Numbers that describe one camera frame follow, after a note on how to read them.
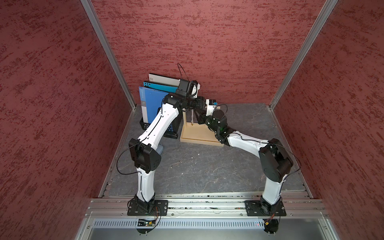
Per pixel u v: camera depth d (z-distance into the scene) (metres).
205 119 0.77
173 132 1.01
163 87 0.91
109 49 0.87
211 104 0.74
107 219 0.71
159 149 0.93
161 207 0.74
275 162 0.49
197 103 0.72
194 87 0.66
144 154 0.48
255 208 0.74
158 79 0.99
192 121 1.00
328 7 0.71
